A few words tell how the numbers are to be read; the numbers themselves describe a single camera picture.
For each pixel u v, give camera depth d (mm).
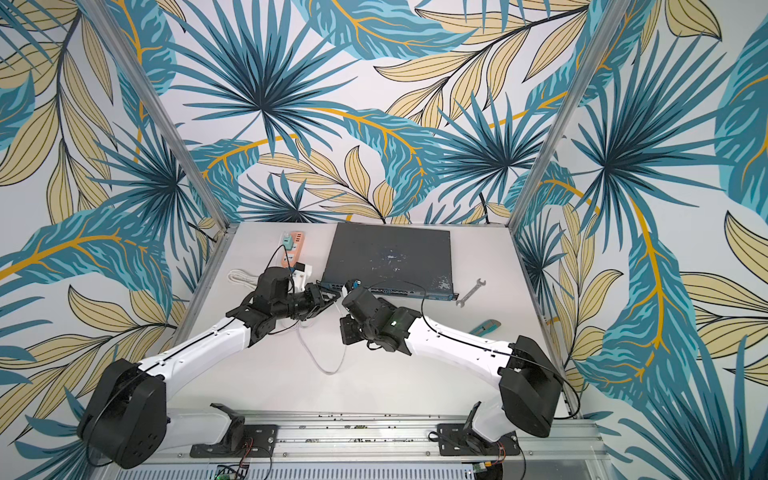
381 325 581
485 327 925
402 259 1057
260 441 732
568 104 838
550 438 425
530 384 415
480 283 1036
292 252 1078
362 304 593
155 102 836
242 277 1005
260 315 635
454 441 709
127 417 404
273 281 637
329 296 799
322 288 764
